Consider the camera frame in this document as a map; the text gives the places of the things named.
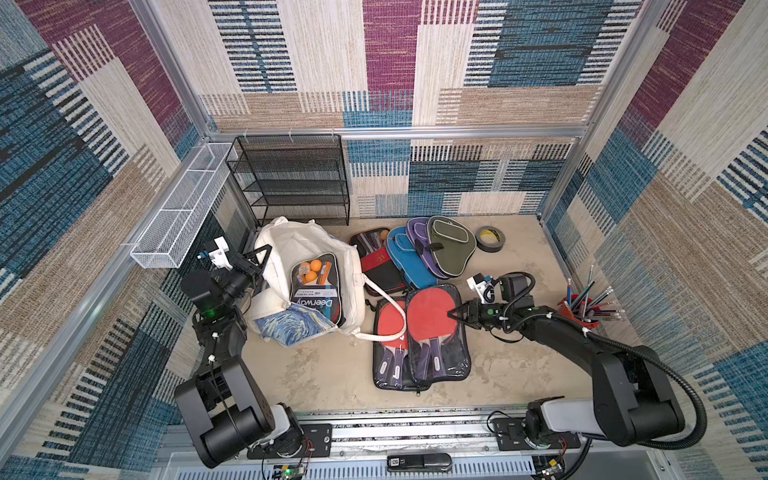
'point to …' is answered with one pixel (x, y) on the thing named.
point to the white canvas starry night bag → (268, 299)
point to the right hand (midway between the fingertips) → (454, 320)
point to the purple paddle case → (419, 233)
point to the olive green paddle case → (458, 240)
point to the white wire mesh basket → (169, 238)
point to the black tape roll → (490, 239)
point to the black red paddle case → (376, 261)
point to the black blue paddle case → (404, 252)
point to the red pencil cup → (581, 309)
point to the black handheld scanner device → (419, 462)
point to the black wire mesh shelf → (298, 177)
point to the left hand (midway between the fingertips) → (273, 248)
